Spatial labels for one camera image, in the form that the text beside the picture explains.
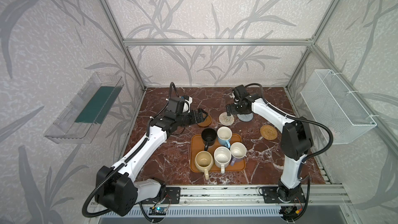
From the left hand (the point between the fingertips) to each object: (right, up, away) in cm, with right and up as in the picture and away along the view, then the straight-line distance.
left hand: (204, 112), depth 78 cm
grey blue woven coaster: (+27, -6, +24) cm, 37 cm away
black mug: (+2, -14, +9) cm, 17 cm away
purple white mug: (+19, -23, +9) cm, 31 cm away
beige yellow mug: (-1, -28, +7) cm, 29 cm away
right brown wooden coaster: (+1, -9, +22) cm, 24 cm away
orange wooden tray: (+18, -30, +4) cm, 35 cm away
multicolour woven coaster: (+14, -7, +24) cm, 29 cm away
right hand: (+18, +3, +17) cm, 25 cm away
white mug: (+10, -26, +7) cm, 29 cm away
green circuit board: (-21, -45, -7) cm, 51 cm away
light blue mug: (+11, -14, +11) cm, 21 cm away
